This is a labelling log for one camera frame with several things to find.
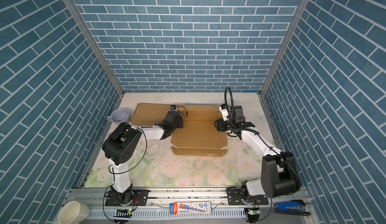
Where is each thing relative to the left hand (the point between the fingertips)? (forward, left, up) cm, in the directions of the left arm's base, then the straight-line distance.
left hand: (181, 118), depth 100 cm
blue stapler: (-51, -56, +1) cm, 76 cm away
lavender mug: (+3, +43, -1) cm, 43 cm away
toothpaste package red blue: (-50, -7, -2) cm, 51 cm away
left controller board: (-51, +24, -7) cm, 57 cm away
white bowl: (-51, +44, +1) cm, 68 cm away
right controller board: (-53, -38, -8) cm, 66 cm away
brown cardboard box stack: (-12, -12, -4) cm, 17 cm away
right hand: (-8, -24, +10) cm, 27 cm away
